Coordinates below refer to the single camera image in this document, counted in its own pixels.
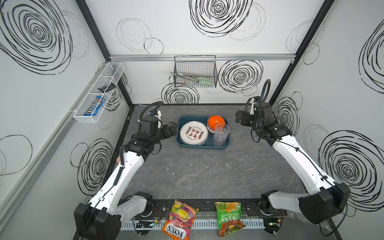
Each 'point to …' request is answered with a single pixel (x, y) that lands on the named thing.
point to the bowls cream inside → (210, 130)
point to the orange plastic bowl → (214, 120)
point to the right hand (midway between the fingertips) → (243, 113)
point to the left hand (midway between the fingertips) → (171, 126)
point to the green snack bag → (228, 217)
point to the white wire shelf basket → (110, 73)
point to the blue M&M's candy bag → (95, 106)
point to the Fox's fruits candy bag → (180, 220)
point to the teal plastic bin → (182, 119)
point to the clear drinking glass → (218, 143)
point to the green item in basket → (205, 80)
